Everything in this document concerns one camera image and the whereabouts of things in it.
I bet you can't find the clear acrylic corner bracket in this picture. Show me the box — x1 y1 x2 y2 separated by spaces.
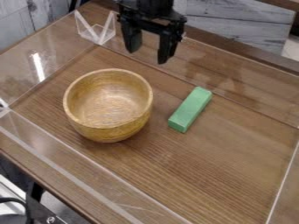
74 10 116 46

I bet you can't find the clear acrylic tray wall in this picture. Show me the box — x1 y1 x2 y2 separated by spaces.
0 16 299 224

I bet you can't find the green rectangular block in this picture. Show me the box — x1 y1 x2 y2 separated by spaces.
168 87 213 133

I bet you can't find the black table frame bracket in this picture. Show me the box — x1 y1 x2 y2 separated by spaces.
26 183 67 224

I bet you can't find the brown wooden bowl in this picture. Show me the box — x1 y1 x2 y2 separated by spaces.
63 68 154 143

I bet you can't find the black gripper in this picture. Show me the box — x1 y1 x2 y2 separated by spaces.
116 0 187 64

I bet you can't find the black cable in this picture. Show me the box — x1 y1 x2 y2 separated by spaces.
0 197 34 224

